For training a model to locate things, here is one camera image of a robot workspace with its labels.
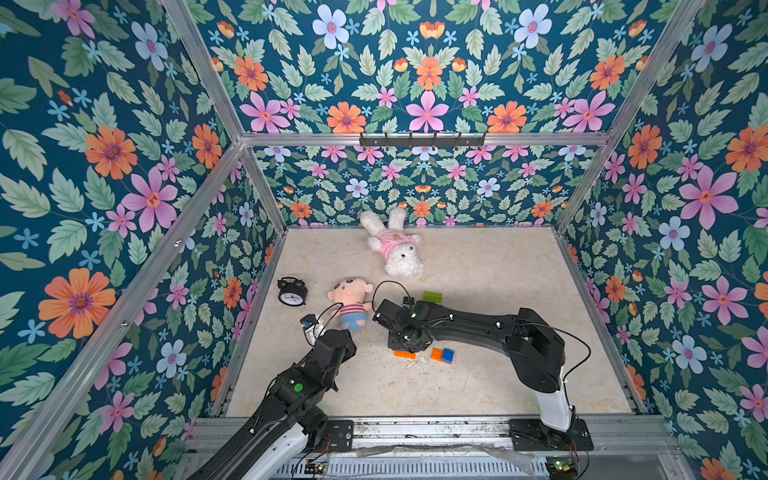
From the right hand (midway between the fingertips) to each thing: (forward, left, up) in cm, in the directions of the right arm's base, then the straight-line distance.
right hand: (397, 344), depth 85 cm
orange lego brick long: (-2, -2, -3) cm, 4 cm away
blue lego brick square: (-2, -15, -1) cm, 15 cm away
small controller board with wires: (-29, +19, -6) cm, 36 cm away
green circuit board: (-27, -42, -7) cm, 50 cm away
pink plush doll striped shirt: (+14, +15, +5) cm, 21 cm away
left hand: (-1, +12, +7) cm, 14 cm away
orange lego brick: (-1, -11, -3) cm, 12 cm away
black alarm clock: (+15, +34, +4) cm, 37 cm away
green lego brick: (+18, -11, -3) cm, 22 cm away
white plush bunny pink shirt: (+32, +2, +6) cm, 33 cm away
